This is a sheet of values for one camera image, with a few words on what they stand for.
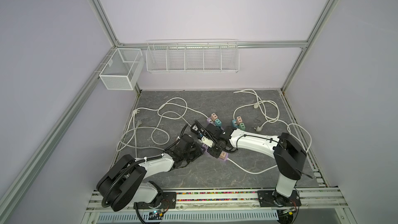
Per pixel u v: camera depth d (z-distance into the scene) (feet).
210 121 3.28
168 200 2.42
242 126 3.02
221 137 2.06
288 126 3.25
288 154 1.62
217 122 3.08
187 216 5.18
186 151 2.29
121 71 3.35
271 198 2.42
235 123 3.25
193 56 3.17
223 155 2.65
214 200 2.48
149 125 3.34
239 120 3.14
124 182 1.40
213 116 3.16
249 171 2.71
